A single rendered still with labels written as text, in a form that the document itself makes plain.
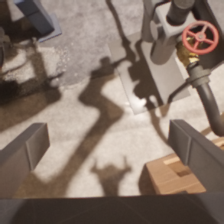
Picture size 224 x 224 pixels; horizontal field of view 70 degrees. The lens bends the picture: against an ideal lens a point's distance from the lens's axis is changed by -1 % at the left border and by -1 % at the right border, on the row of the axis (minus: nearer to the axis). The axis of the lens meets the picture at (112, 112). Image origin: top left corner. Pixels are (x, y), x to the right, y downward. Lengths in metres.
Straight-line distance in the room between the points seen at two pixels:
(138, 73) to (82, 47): 0.34
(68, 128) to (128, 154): 0.34
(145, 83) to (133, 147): 0.33
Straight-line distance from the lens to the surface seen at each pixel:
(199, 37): 0.40
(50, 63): 1.00
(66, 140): 0.89
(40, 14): 0.97
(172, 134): 0.16
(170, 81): 0.88
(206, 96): 0.43
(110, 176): 0.86
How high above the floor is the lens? 0.83
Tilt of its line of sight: 82 degrees down
